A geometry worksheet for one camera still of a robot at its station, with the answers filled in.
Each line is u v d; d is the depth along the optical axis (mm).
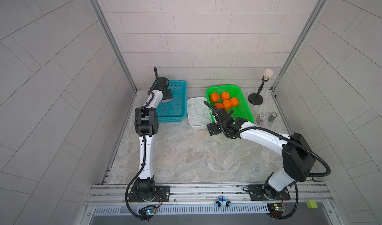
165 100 1020
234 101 1020
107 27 827
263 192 633
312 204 665
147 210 645
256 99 1082
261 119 934
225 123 641
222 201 679
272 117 942
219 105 1002
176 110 1045
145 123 651
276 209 678
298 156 435
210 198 707
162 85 867
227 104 1016
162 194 703
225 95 1051
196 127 889
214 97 1051
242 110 998
